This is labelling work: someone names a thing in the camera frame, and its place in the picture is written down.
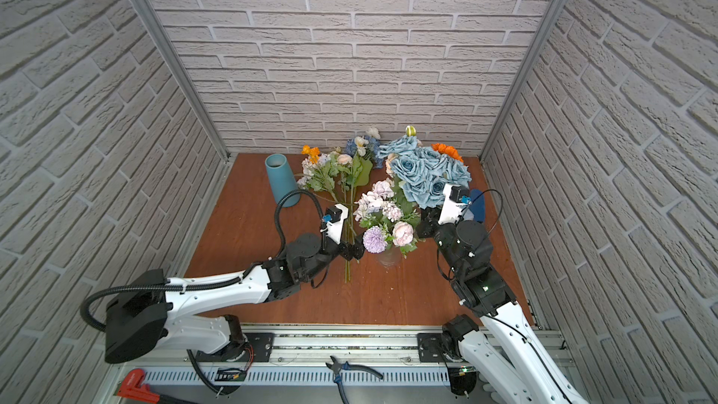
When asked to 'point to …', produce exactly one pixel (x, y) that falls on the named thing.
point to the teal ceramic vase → (282, 180)
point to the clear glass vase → (391, 257)
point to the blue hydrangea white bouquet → (364, 151)
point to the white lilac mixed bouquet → (391, 220)
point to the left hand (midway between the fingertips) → (366, 219)
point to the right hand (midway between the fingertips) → (427, 199)
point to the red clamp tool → (133, 387)
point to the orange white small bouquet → (323, 171)
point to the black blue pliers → (337, 367)
